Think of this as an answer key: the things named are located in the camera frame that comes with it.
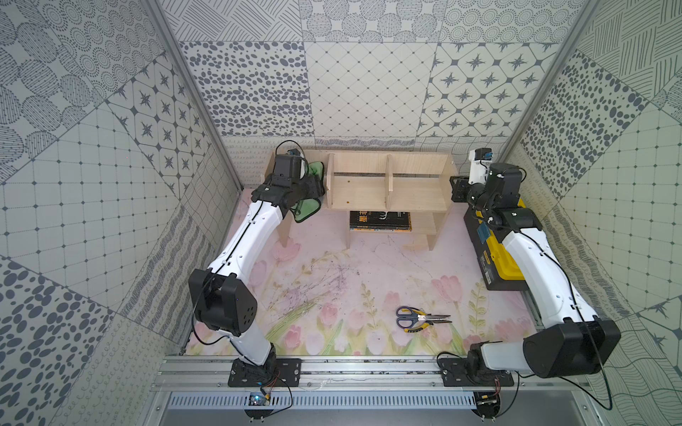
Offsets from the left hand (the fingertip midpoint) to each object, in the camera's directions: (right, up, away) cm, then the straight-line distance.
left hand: (310, 178), depth 83 cm
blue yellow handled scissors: (+33, -45, +1) cm, 56 cm away
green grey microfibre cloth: (0, -9, -3) cm, 10 cm away
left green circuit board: (-13, -62, -11) cm, 64 cm away
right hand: (+43, -2, -6) cm, 43 cm away
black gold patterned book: (+23, -14, +8) cm, 28 cm away
